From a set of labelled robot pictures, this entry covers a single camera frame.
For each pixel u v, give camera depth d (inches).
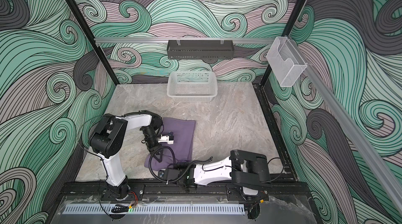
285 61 30.6
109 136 19.9
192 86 46.7
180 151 33.1
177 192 29.4
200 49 37.4
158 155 30.8
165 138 32.3
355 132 19.9
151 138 30.1
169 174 23.3
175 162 32.0
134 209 27.4
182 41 37.0
